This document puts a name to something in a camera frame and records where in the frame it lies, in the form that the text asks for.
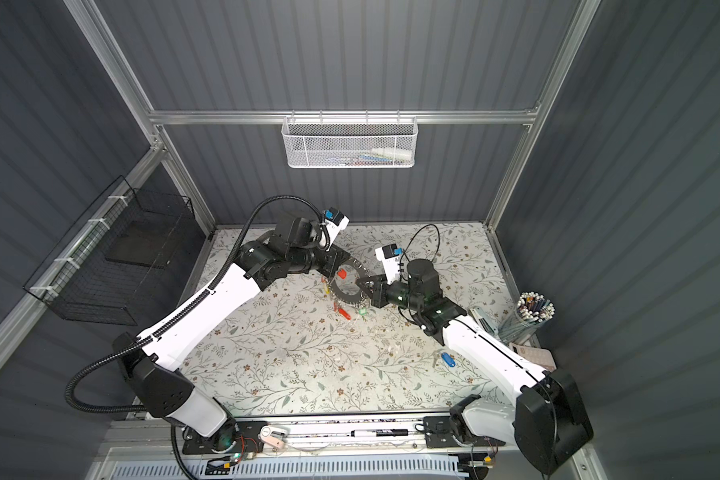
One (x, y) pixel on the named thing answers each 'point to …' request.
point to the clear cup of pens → (532, 310)
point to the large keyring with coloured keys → (329, 284)
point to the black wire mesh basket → (109, 262)
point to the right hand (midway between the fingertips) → (362, 285)
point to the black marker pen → (380, 433)
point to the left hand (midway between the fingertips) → (348, 253)
